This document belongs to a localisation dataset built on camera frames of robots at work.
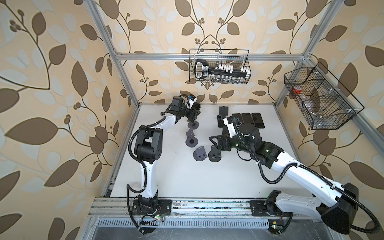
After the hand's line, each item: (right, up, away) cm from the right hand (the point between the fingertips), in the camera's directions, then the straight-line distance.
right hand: (217, 137), depth 72 cm
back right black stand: (+9, +14, +32) cm, 36 cm away
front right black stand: (+1, -13, +17) cm, 21 cm away
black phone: (+22, +11, +42) cm, 49 cm away
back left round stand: (-12, +4, +36) cm, 38 cm away
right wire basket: (+53, +17, +2) cm, 56 cm away
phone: (-11, +17, +26) cm, 33 cm away
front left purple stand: (-8, -12, +15) cm, 21 cm away
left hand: (-10, +17, +25) cm, 32 cm away
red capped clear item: (+49, +26, +15) cm, 58 cm away
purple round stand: (-14, -6, +27) cm, 31 cm away
